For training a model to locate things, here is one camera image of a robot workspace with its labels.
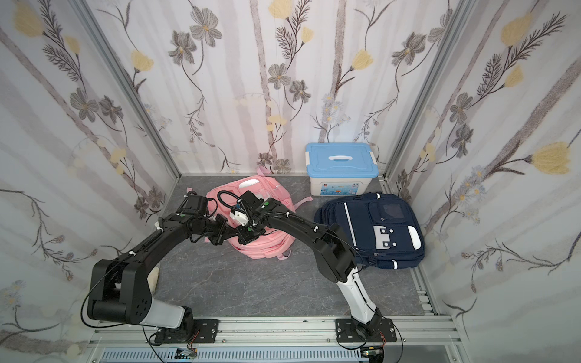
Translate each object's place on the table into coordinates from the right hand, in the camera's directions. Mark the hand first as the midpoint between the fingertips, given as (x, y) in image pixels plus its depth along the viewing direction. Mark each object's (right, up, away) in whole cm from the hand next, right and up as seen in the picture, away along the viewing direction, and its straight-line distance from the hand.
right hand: (241, 235), depth 82 cm
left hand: (0, +3, +2) cm, 3 cm away
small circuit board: (-15, -36, -12) cm, 41 cm away
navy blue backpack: (+57, 0, +12) cm, 59 cm away
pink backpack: (+10, -5, +4) cm, 12 cm away
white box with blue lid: (+41, +27, +19) cm, 52 cm away
